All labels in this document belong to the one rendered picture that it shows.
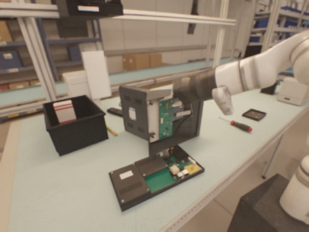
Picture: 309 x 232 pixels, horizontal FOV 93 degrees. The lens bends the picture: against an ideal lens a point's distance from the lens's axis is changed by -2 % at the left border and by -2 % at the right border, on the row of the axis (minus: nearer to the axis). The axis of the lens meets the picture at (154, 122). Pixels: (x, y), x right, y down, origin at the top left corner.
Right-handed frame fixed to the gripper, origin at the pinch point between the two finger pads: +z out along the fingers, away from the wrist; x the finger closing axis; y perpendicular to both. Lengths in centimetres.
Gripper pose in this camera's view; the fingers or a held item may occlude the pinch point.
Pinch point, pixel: (161, 104)
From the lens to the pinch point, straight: 47.9
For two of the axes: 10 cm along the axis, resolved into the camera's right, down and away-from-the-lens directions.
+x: -6.2, -4.3, -6.5
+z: -7.5, 1.1, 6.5
